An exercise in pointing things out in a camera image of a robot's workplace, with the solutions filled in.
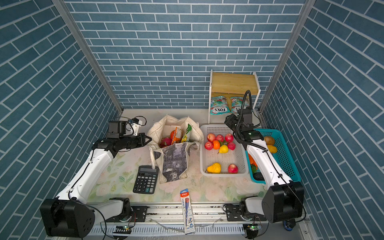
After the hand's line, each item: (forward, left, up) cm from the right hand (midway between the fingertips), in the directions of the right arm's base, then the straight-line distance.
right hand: (227, 116), depth 82 cm
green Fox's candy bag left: (+16, +4, -7) cm, 18 cm away
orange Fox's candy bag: (-9, +28, -9) cm, 31 cm away
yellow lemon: (-8, 0, -22) cm, 23 cm away
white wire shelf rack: (+15, 0, +6) cm, 16 cm away
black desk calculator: (-30, +43, -23) cm, 58 cm away
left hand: (-15, +40, -5) cm, 43 cm away
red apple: (-21, -5, -22) cm, 31 cm away
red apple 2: (-7, +9, -21) cm, 24 cm away
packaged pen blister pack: (-44, +18, -25) cm, 54 cm away
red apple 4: (+1, -4, -22) cm, 22 cm away
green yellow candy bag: (-11, +22, -8) cm, 26 cm away
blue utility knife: (-45, -30, -26) cm, 60 cm away
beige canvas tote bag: (-24, +28, -10) cm, 38 cm away
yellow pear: (-22, +5, -21) cm, 31 cm away
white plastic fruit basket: (-10, +1, -24) cm, 26 cm away
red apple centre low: (0, +2, -22) cm, 22 cm away
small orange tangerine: (-6, +4, -20) cm, 22 cm away
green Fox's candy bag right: (+19, -8, -7) cm, 22 cm away
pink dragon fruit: (-9, +36, -16) cm, 41 cm away
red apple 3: (-1, +8, -20) cm, 22 cm away
